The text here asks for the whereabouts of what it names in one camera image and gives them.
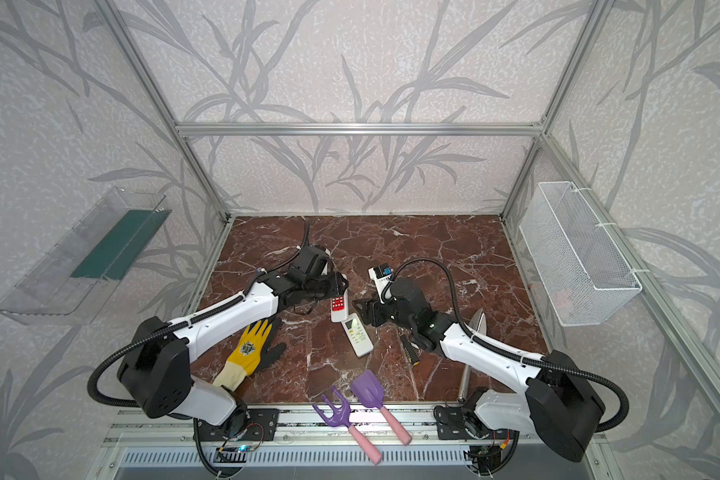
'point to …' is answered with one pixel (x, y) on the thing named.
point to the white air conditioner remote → (357, 335)
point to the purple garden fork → (340, 417)
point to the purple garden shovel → (369, 390)
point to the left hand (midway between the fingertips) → (348, 277)
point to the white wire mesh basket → (582, 275)
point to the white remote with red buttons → (339, 308)
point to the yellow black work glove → (255, 350)
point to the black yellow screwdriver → (411, 350)
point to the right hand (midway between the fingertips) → (363, 290)
